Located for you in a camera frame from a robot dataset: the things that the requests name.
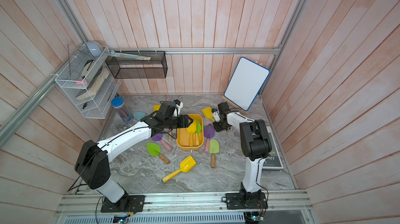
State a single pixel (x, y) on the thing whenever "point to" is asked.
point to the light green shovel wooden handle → (214, 148)
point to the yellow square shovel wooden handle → (157, 107)
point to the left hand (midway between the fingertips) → (189, 123)
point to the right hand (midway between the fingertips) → (218, 125)
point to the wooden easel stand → (232, 105)
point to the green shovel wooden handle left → (154, 150)
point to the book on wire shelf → (100, 77)
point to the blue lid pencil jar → (122, 110)
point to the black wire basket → (122, 67)
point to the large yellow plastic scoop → (186, 165)
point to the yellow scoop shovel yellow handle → (208, 112)
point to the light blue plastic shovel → (139, 115)
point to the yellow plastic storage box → (183, 136)
